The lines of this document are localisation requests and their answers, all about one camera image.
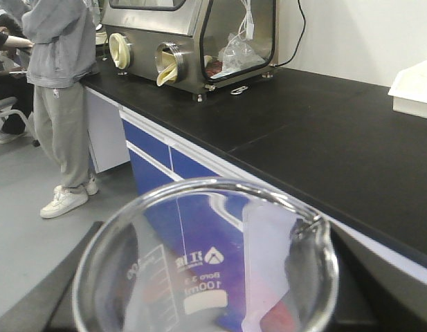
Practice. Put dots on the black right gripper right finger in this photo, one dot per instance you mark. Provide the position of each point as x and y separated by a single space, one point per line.
379 304

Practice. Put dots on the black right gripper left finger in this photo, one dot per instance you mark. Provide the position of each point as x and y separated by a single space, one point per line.
43 304

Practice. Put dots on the small glass beaker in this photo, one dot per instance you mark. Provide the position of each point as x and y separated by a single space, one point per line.
199 276

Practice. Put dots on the grey office chair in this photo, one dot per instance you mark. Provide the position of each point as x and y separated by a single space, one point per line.
2 103

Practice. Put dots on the seated person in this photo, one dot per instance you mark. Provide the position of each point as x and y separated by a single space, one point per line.
9 90

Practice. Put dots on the white plastic bin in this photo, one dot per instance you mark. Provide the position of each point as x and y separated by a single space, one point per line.
414 90

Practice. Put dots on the standing person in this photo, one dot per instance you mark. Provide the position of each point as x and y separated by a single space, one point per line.
57 45

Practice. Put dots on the pale rubber glove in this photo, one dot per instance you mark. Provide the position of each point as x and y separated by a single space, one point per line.
118 52
166 72

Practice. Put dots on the steel glove box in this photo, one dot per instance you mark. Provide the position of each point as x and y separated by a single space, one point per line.
147 38

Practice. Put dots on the clear plastic bag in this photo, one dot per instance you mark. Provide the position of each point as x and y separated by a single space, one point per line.
241 52

